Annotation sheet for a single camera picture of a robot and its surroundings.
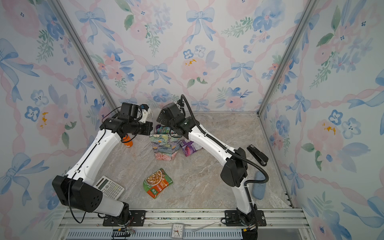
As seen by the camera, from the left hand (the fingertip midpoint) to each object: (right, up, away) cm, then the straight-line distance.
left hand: (152, 126), depth 79 cm
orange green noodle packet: (+1, -32, +6) cm, 33 cm away
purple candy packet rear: (+19, -13, +19) cm, 30 cm away
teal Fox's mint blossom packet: (+1, -2, +14) cm, 14 cm away
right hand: (+6, +5, +2) cm, 8 cm away
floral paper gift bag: (+6, -12, +5) cm, 14 cm away
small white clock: (+14, -49, -10) cm, 52 cm away
